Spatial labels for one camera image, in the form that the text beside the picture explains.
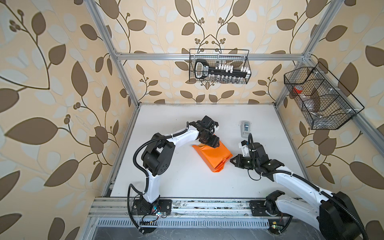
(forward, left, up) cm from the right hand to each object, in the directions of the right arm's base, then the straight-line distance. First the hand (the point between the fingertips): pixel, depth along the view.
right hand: (231, 162), depth 83 cm
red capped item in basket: (+35, -43, +23) cm, 59 cm away
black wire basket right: (+17, -45, +28) cm, 56 cm away
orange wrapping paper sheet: (+3, +8, 0) cm, 9 cm away
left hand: (+12, +6, +1) cm, 14 cm away
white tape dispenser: (+25, -15, -3) cm, 29 cm away
